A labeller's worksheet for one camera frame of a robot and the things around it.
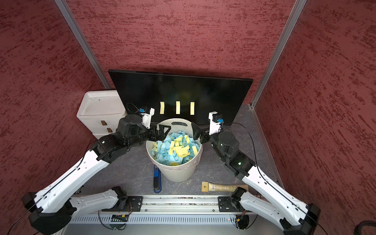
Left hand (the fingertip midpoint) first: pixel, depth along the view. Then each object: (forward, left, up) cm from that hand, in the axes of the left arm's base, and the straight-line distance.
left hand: (162, 130), depth 67 cm
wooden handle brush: (-18, -22, -30) cm, 41 cm away
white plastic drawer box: (+18, +41, -8) cm, 45 cm away
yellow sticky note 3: (+12, -14, +3) cm, 18 cm away
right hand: (+1, -17, +2) cm, 17 cm away
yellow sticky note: (+12, +2, +3) cm, 12 cm away
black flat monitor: (+33, -14, -10) cm, 37 cm away
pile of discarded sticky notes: (-6, -6, -8) cm, 11 cm away
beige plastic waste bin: (-11, -9, -26) cm, 30 cm away
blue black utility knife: (-14, +6, -30) cm, 33 cm away
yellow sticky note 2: (+12, -6, +3) cm, 14 cm away
